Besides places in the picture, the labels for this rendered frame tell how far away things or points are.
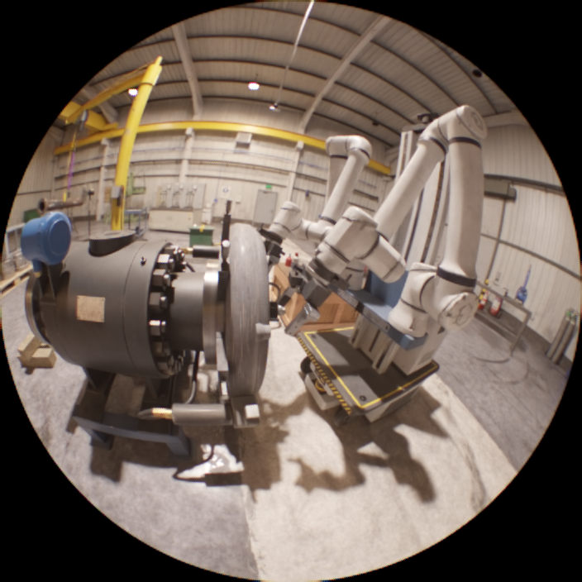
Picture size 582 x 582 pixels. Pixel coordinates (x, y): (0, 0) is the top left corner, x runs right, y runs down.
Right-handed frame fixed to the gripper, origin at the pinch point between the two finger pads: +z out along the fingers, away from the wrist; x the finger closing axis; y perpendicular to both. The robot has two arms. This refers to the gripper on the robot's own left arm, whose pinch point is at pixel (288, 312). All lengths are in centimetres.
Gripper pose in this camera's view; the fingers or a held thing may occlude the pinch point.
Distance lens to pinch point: 55.9
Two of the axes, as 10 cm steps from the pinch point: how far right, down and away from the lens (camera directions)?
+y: -7.9, -4.2, -4.4
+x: 2.0, 5.1, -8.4
